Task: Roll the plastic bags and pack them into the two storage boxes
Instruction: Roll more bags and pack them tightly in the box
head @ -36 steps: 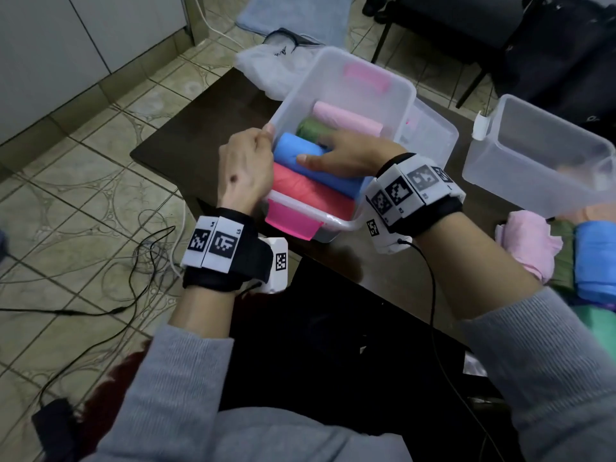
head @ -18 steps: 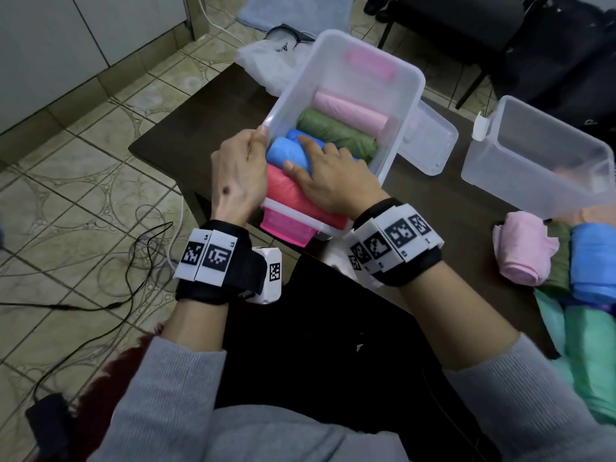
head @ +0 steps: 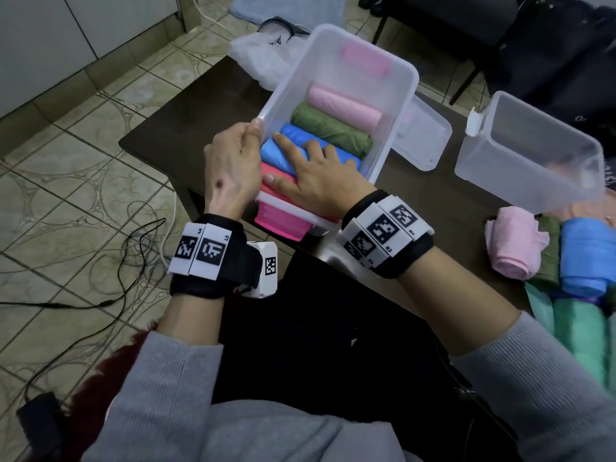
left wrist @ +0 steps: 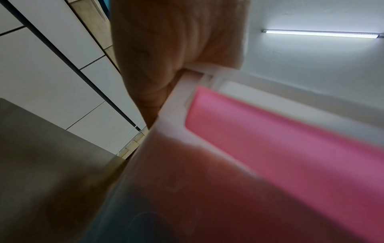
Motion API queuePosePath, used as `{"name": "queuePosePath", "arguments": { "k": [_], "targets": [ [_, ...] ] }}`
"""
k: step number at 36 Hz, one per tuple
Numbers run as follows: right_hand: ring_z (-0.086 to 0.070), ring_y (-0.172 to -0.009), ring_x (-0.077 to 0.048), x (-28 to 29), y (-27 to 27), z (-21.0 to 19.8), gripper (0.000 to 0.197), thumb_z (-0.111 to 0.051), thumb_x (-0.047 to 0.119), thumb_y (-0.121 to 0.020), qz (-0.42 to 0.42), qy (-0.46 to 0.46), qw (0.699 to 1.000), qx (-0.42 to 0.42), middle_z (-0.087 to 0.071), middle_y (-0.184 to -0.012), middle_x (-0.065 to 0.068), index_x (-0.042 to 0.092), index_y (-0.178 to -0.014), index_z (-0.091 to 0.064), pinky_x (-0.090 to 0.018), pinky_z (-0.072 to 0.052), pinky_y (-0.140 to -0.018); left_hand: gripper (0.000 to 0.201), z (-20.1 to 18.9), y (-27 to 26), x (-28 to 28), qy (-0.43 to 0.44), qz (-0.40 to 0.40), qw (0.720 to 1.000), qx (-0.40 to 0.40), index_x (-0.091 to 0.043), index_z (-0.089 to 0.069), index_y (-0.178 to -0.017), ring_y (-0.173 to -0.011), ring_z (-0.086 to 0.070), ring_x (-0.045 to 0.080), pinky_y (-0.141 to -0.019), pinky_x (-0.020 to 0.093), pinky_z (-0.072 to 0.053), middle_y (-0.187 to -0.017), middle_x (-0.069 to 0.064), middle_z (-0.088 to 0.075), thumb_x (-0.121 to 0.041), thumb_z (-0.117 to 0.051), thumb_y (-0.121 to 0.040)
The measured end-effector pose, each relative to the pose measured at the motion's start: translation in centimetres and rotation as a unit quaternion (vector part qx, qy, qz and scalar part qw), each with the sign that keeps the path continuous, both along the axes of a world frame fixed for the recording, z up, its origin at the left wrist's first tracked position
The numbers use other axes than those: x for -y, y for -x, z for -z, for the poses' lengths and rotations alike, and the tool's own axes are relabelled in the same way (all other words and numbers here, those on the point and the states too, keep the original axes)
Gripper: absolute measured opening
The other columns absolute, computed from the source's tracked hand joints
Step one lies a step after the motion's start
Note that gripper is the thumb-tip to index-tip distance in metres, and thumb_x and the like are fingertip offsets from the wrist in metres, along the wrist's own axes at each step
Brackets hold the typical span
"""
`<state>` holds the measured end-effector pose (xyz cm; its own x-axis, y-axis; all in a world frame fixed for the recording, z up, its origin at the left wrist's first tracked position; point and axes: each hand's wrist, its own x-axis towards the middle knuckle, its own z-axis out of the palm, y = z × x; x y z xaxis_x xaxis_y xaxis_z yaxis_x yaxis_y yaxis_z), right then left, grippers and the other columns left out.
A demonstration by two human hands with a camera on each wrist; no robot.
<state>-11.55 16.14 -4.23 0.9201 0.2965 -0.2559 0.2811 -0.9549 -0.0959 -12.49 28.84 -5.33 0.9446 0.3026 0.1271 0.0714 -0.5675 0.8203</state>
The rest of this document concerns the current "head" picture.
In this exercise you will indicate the person's right hand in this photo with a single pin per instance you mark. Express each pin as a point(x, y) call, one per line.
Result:
point(327, 182)

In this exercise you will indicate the person's left hand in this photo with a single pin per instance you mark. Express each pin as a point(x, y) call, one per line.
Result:
point(231, 173)

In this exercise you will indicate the red plastic bag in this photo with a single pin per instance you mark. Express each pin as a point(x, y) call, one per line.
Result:
point(276, 170)

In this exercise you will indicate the olive green bag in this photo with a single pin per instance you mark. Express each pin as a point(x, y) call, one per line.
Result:
point(332, 132)
point(548, 254)

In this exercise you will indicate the pink plastic bag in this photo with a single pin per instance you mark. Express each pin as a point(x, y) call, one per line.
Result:
point(344, 108)
point(512, 245)

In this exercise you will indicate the translucent zipper bag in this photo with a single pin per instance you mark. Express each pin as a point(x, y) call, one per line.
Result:
point(262, 57)

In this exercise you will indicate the small clear plastic bin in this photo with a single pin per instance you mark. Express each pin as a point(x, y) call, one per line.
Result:
point(520, 173)

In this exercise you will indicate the purple bag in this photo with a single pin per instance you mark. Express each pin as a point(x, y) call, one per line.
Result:
point(577, 299)

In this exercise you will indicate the white bag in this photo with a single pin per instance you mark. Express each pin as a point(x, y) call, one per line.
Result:
point(612, 351)

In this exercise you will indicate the person's left forearm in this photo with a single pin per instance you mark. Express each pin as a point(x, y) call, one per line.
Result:
point(178, 360)

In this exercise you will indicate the person's right forearm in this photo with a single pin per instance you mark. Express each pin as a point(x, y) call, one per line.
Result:
point(462, 303)

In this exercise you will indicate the person's black trousers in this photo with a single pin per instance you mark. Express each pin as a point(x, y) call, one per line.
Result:
point(346, 351)

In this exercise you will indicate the black left wristband with markers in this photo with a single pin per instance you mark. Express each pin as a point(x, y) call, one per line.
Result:
point(226, 279)

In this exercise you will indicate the black wristband with markers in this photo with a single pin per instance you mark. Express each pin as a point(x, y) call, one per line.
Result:
point(414, 254)
point(226, 279)

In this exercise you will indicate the black right wristband with markers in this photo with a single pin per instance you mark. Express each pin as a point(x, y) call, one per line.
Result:
point(414, 254)

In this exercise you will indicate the blue-grey floor mat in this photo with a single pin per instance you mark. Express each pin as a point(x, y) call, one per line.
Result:
point(289, 9)

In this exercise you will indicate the pair of black shoes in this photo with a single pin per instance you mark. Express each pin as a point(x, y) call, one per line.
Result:
point(370, 4)

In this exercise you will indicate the black chair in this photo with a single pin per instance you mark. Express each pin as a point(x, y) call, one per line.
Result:
point(447, 19)

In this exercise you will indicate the white cabinet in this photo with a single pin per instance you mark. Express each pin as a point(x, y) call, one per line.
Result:
point(58, 38)

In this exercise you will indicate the black power adapter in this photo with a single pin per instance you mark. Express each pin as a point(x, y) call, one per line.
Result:
point(38, 423)

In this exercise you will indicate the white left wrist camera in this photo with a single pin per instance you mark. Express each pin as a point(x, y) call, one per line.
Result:
point(267, 279)

